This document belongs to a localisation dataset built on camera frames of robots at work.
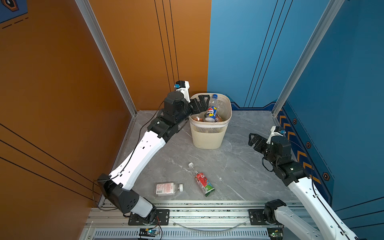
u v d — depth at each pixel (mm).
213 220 733
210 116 825
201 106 590
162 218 743
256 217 725
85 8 696
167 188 785
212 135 874
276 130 644
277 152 534
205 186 783
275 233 710
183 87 577
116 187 395
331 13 712
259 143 645
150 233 699
